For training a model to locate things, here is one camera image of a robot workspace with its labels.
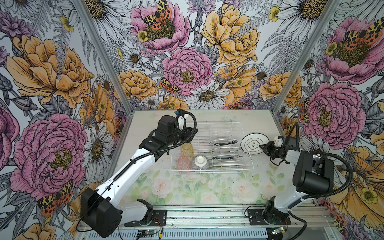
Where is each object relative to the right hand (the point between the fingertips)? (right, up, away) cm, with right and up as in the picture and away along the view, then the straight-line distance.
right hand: (260, 148), depth 95 cm
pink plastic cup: (-47, -8, -6) cm, 48 cm away
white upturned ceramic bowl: (-37, -6, -9) cm, 39 cm away
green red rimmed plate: (-23, +4, +1) cm, 23 cm away
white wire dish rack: (-27, +1, -5) cm, 28 cm away
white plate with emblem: (-4, +2, +7) cm, 8 cm away
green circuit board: (-61, -35, -24) cm, 74 cm away
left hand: (-41, +10, -19) cm, 47 cm away
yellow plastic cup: (-45, 0, -6) cm, 46 cm away
